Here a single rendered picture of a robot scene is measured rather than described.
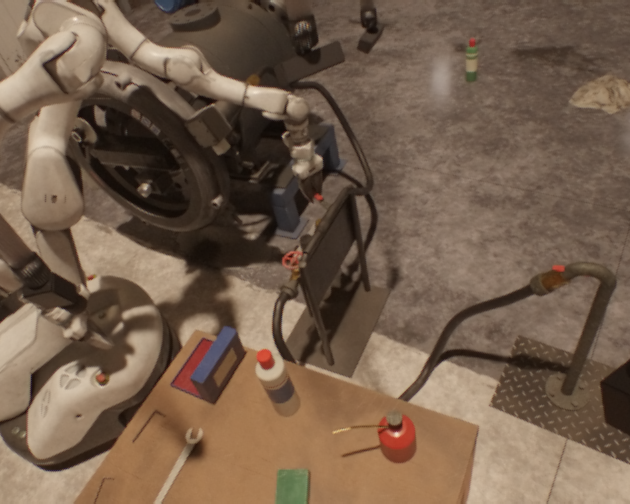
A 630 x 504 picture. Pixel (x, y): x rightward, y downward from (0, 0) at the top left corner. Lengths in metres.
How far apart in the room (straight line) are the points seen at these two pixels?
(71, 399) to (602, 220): 2.10
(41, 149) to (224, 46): 1.02
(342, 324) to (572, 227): 1.04
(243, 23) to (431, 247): 1.24
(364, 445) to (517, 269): 1.15
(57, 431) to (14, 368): 0.24
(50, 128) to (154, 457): 0.84
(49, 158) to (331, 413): 0.92
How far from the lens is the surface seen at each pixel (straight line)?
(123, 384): 1.68
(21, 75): 1.11
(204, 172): 1.78
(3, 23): 5.76
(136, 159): 1.93
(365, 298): 1.98
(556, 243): 2.21
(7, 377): 1.83
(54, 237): 1.52
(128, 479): 1.33
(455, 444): 1.17
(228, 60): 2.09
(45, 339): 1.72
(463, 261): 2.10
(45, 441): 1.86
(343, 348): 1.85
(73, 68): 1.08
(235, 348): 1.29
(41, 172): 1.36
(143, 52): 1.51
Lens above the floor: 1.55
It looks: 44 degrees down
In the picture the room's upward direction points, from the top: 17 degrees counter-clockwise
